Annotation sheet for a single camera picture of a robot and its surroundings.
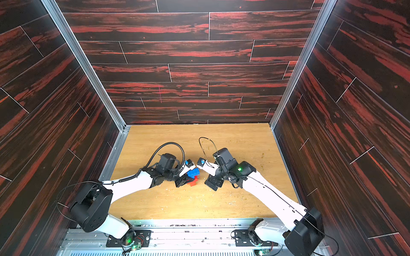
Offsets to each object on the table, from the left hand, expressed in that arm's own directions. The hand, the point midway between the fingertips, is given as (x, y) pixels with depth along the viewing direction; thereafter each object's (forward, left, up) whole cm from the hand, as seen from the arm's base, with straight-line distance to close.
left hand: (192, 176), depth 86 cm
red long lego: (-2, -1, -3) cm, 4 cm away
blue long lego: (-1, -1, +6) cm, 6 cm away
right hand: (0, -12, +8) cm, 14 cm away
